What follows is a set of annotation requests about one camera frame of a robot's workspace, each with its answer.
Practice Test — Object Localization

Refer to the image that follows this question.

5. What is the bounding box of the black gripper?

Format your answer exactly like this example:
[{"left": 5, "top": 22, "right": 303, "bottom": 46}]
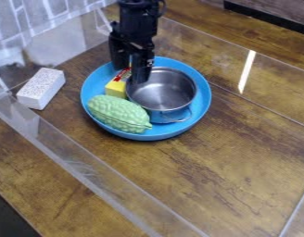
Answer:
[{"left": 109, "top": 0, "right": 165, "bottom": 84}]

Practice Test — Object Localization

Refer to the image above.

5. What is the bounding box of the blue round tray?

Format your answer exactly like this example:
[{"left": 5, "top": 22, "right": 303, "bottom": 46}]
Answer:
[{"left": 80, "top": 56, "right": 211, "bottom": 141}]

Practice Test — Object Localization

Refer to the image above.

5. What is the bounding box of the stainless steel pot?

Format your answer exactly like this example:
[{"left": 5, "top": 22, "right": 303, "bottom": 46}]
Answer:
[{"left": 127, "top": 67, "right": 197, "bottom": 124}]

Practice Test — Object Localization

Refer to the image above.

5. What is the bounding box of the yellow butter box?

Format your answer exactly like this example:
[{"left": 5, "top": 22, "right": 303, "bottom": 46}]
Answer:
[{"left": 105, "top": 68, "right": 131, "bottom": 98}]

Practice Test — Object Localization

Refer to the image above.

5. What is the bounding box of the green bumpy toy gourd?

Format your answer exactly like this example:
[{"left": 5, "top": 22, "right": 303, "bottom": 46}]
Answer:
[{"left": 88, "top": 94, "right": 152, "bottom": 133}]

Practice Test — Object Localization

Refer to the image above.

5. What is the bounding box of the white speckled block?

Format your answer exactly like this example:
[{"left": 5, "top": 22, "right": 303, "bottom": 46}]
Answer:
[{"left": 16, "top": 68, "right": 65, "bottom": 110}]

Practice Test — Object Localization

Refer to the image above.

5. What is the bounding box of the dark wooden furniture edge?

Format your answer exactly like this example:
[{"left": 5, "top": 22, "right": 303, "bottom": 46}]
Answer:
[{"left": 224, "top": 0, "right": 304, "bottom": 34}]

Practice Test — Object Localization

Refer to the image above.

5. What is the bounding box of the clear acrylic barrier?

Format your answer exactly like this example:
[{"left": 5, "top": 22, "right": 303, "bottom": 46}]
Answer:
[{"left": 0, "top": 92, "right": 304, "bottom": 237}]

